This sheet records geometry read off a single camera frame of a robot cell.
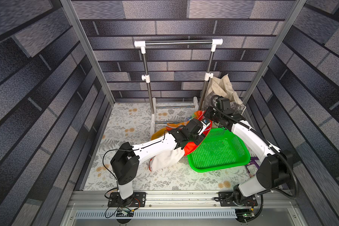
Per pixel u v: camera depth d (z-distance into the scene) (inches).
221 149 36.4
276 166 16.6
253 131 20.3
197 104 44.3
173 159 30.8
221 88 37.1
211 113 29.8
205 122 26.9
